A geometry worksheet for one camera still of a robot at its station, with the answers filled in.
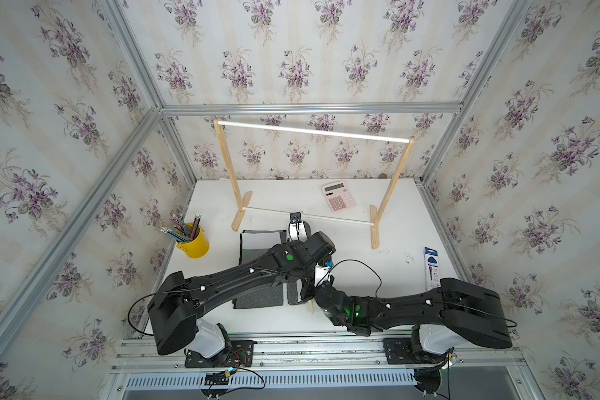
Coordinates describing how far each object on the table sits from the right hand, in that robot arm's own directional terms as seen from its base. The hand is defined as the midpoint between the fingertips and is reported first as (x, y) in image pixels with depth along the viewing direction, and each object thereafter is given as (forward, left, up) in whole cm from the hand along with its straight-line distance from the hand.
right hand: (301, 270), depth 76 cm
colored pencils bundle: (+15, +43, -1) cm, 46 cm away
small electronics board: (-27, +23, -15) cm, 39 cm away
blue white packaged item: (+8, -48, -13) cm, 50 cm away
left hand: (+8, -3, +3) cm, 9 cm away
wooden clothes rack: (+35, +27, -9) cm, 45 cm away
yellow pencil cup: (+11, +38, -6) cm, 40 cm away
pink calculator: (+41, -16, -12) cm, 45 cm away
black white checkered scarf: (+16, +20, -11) cm, 28 cm away
